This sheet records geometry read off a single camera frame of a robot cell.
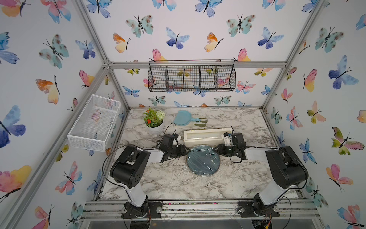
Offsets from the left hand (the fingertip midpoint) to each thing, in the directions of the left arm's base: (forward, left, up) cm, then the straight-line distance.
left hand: (190, 150), depth 93 cm
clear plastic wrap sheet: (-5, -8, -3) cm, 10 cm away
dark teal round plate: (-6, -8, -2) cm, 10 cm away
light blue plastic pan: (+28, +4, -1) cm, 28 cm away
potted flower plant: (+15, +23, +13) cm, 30 cm away
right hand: (+1, -17, 0) cm, 17 cm away
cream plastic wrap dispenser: (+7, -12, +4) cm, 14 cm away
